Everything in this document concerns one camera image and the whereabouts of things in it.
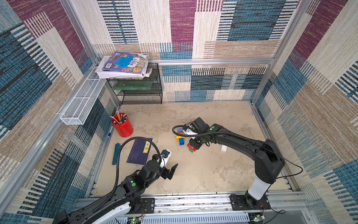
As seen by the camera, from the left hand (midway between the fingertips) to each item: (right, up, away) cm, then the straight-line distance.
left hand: (170, 160), depth 78 cm
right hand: (+15, +8, +10) cm, 19 cm away
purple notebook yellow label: (-21, +1, +13) cm, 24 cm away
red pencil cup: (-32, +19, +13) cm, 39 cm away
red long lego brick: (+14, +3, +11) cm, 18 cm away
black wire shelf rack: (-22, +44, +37) cm, 62 cm away
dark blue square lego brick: (+6, +7, +16) cm, 19 cm away
